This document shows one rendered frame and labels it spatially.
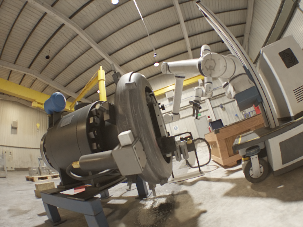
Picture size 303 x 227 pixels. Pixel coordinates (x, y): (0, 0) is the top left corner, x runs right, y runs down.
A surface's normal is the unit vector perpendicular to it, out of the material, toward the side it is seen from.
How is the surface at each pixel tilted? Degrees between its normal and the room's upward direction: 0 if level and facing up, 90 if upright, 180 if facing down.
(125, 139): 113
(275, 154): 90
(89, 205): 90
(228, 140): 90
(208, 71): 99
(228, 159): 90
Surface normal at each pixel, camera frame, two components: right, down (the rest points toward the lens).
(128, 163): -0.15, 0.15
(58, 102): 0.94, -0.29
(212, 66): -0.84, 0.18
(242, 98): -0.65, -0.07
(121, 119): -0.23, -0.21
